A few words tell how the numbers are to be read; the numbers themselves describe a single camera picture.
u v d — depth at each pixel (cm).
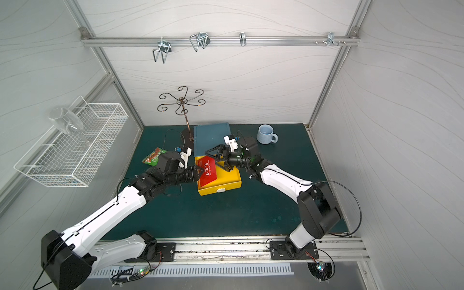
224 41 78
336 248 77
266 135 108
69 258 37
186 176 66
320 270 73
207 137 86
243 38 78
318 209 45
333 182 45
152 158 101
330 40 77
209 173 78
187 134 108
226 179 78
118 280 68
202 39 75
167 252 73
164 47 78
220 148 69
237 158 70
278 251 73
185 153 70
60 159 64
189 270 70
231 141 75
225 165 75
